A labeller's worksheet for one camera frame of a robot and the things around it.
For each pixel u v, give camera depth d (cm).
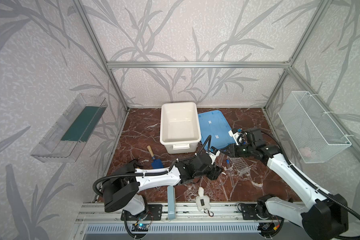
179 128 106
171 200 73
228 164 89
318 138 61
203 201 74
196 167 60
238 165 88
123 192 42
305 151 73
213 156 69
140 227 72
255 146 61
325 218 38
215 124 111
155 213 74
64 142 63
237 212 75
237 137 71
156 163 91
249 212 73
